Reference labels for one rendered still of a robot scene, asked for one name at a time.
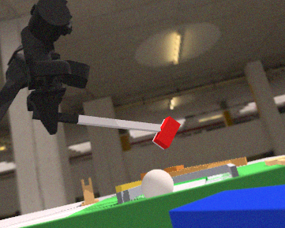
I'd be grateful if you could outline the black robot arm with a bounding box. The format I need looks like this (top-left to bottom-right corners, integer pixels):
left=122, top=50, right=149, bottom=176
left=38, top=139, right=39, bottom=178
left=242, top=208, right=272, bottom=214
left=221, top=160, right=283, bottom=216
left=0, top=0, right=90, bottom=122

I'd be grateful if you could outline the blue block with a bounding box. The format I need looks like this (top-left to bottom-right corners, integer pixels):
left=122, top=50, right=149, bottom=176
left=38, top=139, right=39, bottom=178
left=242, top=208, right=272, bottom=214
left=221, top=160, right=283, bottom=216
left=169, top=185, right=285, bottom=228

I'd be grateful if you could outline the white ball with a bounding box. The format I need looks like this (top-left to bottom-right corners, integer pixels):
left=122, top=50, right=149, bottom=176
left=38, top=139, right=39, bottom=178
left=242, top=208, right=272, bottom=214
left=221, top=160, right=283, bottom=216
left=141, top=170, right=174, bottom=199

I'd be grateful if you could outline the yellow rectangular block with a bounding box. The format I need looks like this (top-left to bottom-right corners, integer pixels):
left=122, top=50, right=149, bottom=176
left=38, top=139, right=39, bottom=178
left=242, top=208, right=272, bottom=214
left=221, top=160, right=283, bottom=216
left=115, top=181, right=142, bottom=192

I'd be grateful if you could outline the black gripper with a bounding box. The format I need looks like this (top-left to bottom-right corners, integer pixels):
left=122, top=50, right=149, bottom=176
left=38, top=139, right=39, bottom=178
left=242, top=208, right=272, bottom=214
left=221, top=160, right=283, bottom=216
left=24, top=47, right=71, bottom=135

